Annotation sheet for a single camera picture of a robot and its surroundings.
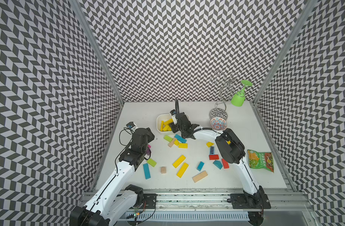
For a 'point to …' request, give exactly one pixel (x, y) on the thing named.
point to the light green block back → (168, 138)
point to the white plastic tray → (163, 117)
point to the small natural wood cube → (163, 170)
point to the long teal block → (146, 171)
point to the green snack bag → (259, 160)
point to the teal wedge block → (218, 164)
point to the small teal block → (200, 165)
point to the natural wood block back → (171, 143)
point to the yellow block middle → (183, 145)
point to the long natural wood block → (200, 176)
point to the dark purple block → (148, 151)
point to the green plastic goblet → (238, 99)
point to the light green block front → (151, 162)
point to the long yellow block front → (182, 170)
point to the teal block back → (180, 138)
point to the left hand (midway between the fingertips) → (146, 131)
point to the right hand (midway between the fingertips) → (172, 123)
